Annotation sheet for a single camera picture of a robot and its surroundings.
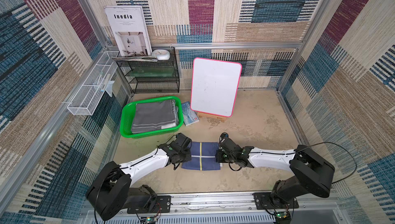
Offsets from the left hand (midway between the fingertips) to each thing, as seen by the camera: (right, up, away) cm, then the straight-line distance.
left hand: (188, 155), depth 87 cm
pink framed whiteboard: (+15, +39, +7) cm, 43 cm away
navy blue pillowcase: (+8, -1, 0) cm, 8 cm away
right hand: (+14, 0, +1) cm, 14 cm away
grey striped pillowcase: (-22, +21, +13) cm, 33 cm away
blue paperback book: (0, +20, +18) cm, 27 cm away
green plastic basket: (-42, +22, +15) cm, 50 cm away
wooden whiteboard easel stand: (+21, +19, +13) cm, 31 cm away
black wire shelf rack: (-17, +45, +7) cm, 49 cm away
